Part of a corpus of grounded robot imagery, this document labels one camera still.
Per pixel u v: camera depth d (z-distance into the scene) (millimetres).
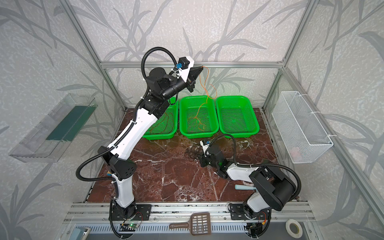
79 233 642
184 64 482
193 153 953
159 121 549
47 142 640
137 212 723
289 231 684
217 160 675
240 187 819
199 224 710
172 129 1079
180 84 563
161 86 502
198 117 1155
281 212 753
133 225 703
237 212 727
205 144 776
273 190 436
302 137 618
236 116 1160
